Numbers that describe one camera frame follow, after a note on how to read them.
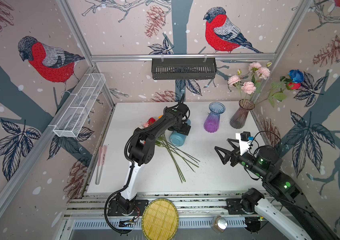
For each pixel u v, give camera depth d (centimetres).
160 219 70
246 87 85
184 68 105
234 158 56
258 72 87
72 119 72
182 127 86
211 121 110
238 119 100
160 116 68
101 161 90
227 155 57
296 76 71
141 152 56
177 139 88
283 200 45
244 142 55
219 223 61
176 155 92
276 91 79
